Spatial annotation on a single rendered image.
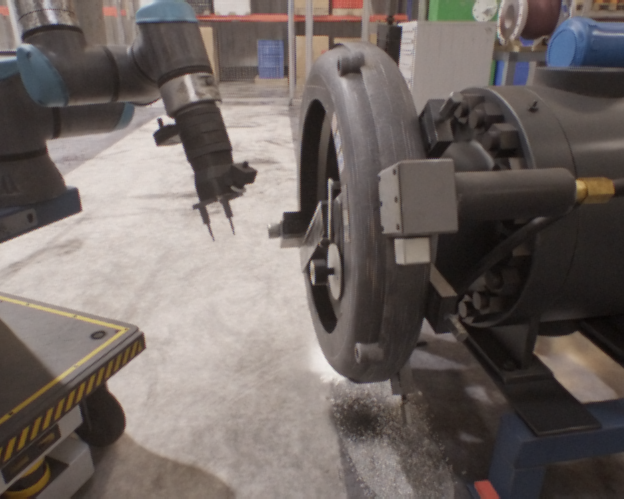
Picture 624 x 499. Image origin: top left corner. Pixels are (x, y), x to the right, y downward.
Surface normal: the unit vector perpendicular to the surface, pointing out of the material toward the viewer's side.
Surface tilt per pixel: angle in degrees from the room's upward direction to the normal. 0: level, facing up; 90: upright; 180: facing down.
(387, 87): 35
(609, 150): 50
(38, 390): 0
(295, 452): 0
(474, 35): 90
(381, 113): 44
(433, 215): 68
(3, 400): 0
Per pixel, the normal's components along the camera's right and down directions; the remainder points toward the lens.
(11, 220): 0.93, 0.15
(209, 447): 0.00, -0.92
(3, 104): 0.62, 0.31
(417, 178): 0.16, 0.01
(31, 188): 0.70, -0.07
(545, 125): 0.11, -0.50
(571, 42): -0.98, 0.07
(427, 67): 0.07, 0.40
